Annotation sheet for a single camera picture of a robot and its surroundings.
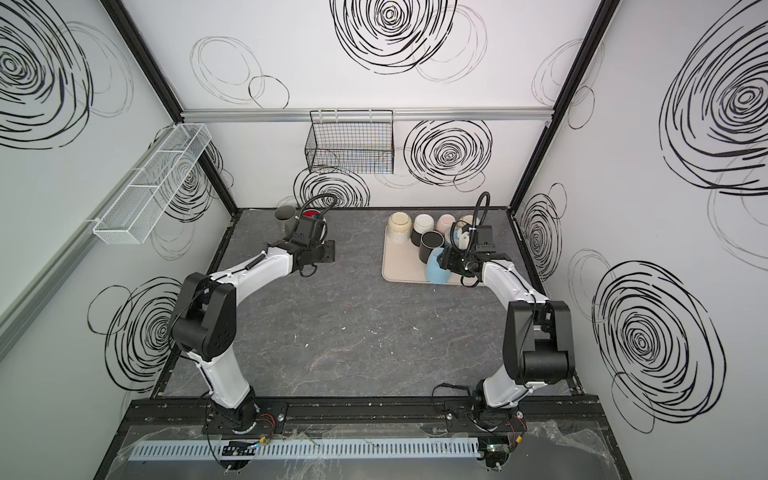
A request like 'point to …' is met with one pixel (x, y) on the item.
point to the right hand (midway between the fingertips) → (442, 258)
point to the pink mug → (444, 223)
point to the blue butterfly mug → (460, 238)
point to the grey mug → (286, 216)
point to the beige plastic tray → (401, 263)
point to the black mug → (430, 240)
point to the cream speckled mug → (399, 227)
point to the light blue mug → (434, 273)
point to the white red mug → (312, 213)
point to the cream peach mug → (467, 219)
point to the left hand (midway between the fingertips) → (330, 246)
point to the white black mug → (422, 223)
